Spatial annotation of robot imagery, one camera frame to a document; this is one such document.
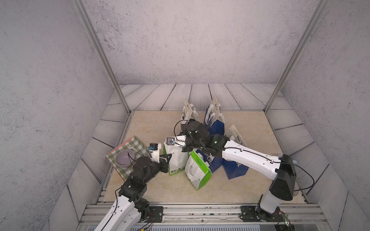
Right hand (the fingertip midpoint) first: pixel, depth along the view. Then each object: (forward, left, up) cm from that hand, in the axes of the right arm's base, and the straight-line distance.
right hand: (176, 136), depth 73 cm
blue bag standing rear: (+18, -22, -9) cm, 30 cm away
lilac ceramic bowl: (0, +35, -23) cm, 42 cm away
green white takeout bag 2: (-16, -10, -4) cm, 20 cm away
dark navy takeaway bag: (+18, -6, -2) cm, 19 cm away
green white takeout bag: (-7, -1, -13) cm, 15 cm away
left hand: (-6, +2, -8) cm, 11 cm away
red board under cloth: (+13, +43, -27) cm, 52 cm away
